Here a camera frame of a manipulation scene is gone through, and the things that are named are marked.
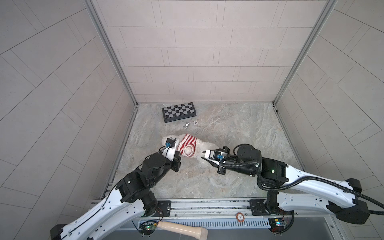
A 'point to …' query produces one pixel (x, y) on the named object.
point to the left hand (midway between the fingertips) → (185, 149)
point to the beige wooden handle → (201, 232)
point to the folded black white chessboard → (178, 112)
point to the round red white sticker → (240, 217)
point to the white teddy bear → (200, 145)
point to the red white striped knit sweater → (187, 147)
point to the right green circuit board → (277, 224)
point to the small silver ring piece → (195, 122)
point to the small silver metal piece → (186, 125)
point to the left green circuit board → (147, 227)
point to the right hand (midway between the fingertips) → (203, 156)
